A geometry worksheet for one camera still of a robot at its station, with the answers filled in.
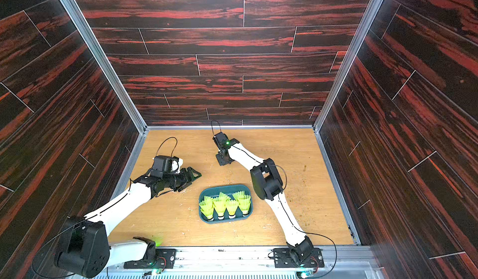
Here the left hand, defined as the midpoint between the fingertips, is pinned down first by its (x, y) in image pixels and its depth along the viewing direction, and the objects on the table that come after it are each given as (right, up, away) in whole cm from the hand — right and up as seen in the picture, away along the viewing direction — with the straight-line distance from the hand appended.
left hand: (198, 177), depth 85 cm
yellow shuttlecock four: (+16, -13, -3) cm, 20 cm away
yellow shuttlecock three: (+19, -8, +1) cm, 21 cm away
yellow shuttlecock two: (+11, -9, +1) cm, 15 cm away
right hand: (+13, +8, +21) cm, 26 cm away
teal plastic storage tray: (+14, -8, +9) cm, 18 cm away
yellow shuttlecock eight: (+4, -13, -2) cm, 14 cm away
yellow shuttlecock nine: (+10, -12, -3) cm, 16 cm away
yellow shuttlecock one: (+21, -11, -4) cm, 24 cm away
